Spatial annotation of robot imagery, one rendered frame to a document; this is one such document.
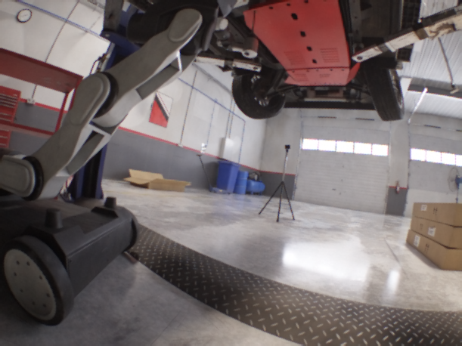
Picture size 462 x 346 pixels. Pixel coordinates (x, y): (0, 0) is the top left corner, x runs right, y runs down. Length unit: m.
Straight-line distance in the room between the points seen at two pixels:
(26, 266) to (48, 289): 0.07
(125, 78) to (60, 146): 0.28
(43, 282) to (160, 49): 0.63
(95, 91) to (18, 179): 0.37
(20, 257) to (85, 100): 0.41
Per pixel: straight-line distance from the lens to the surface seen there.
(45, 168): 0.71
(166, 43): 0.63
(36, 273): 0.49
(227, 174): 6.82
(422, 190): 10.10
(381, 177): 9.63
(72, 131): 0.62
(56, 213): 0.52
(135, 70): 0.63
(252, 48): 1.37
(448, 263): 1.70
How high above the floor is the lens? 0.38
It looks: 3 degrees up
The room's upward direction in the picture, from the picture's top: 9 degrees clockwise
